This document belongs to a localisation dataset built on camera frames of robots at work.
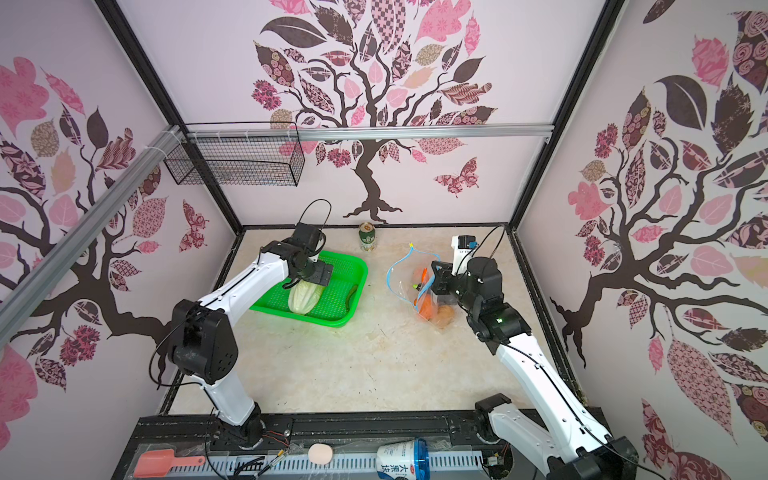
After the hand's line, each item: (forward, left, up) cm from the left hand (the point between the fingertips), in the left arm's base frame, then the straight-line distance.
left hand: (311, 274), depth 90 cm
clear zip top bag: (-4, -31, +3) cm, 31 cm away
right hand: (-7, -36, +16) cm, 40 cm away
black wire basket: (+33, +25, +21) cm, 46 cm away
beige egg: (-45, -8, -10) cm, 47 cm away
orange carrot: (+2, -36, -4) cm, 36 cm away
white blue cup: (-47, -28, -4) cm, 55 cm away
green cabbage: (-6, +2, -4) cm, 7 cm away
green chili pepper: (+2, -13, -10) cm, 16 cm away
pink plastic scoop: (-47, +30, -11) cm, 57 cm away
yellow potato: (-10, -41, -6) cm, 43 cm away
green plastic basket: (-3, -8, -12) cm, 15 cm away
